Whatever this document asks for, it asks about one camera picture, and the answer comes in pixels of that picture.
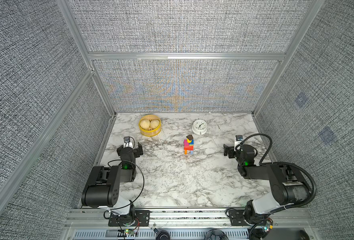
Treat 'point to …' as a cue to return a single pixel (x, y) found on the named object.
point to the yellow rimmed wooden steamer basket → (150, 132)
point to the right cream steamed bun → (154, 123)
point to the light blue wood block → (191, 152)
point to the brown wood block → (190, 137)
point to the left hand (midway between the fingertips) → (130, 144)
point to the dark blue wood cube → (192, 142)
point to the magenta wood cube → (185, 143)
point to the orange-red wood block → (189, 148)
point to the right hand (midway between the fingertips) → (233, 143)
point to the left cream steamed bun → (144, 124)
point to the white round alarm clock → (199, 127)
